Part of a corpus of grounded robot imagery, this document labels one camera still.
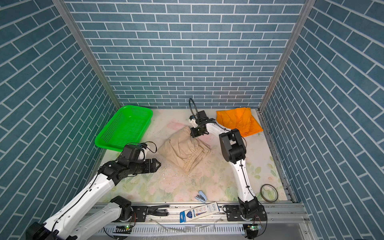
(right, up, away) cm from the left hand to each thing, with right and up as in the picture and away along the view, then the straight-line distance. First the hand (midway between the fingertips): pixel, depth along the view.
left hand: (156, 165), depth 79 cm
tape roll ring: (+59, -13, +4) cm, 60 cm away
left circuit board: (-14, -30, -6) cm, 34 cm away
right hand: (+17, +15, +27) cm, 35 cm away
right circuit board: (+50, -28, -8) cm, 58 cm away
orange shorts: (+54, +25, +34) cm, 69 cm away
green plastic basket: (-29, +20, +32) cm, 48 cm away
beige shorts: (+14, +5, +15) cm, 21 cm away
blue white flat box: (+19, -23, -5) cm, 30 cm away
